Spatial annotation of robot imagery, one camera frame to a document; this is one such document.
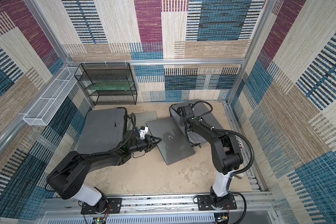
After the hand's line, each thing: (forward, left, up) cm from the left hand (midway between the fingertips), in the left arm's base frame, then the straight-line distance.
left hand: (162, 139), depth 81 cm
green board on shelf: (+36, +34, +11) cm, 51 cm away
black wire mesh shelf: (+48, +52, +14) cm, 72 cm away
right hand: (+17, -17, -6) cm, 25 cm away
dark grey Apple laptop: (-1, -7, -6) cm, 9 cm away
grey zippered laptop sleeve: (+17, +44, -14) cm, 49 cm away
